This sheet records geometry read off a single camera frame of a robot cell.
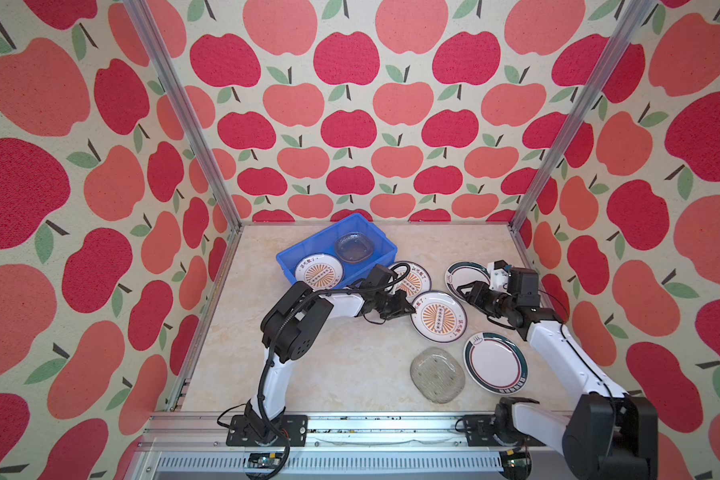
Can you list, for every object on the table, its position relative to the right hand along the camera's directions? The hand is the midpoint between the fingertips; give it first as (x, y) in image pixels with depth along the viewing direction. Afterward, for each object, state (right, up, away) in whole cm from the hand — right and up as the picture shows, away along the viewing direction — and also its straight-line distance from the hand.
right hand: (468, 289), depth 85 cm
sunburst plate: (-46, +4, +20) cm, 50 cm away
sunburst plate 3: (-6, -10, +7) cm, 14 cm away
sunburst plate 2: (-12, 0, +18) cm, 22 cm away
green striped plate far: (+5, +3, +20) cm, 21 cm away
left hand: (-13, -8, +5) cm, 16 cm away
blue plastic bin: (-22, +11, +22) cm, 33 cm away
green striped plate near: (+8, -21, -1) cm, 22 cm away
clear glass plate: (-9, -24, -1) cm, 26 cm away
